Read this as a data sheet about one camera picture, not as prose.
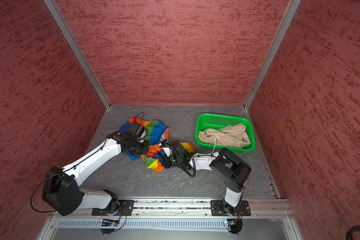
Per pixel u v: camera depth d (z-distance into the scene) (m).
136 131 0.66
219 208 0.74
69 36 0.81
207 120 1.07
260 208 0.76
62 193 0.41
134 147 0.68
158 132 0.97
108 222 0.73
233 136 0.95
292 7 0.71
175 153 0.69
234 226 0.71
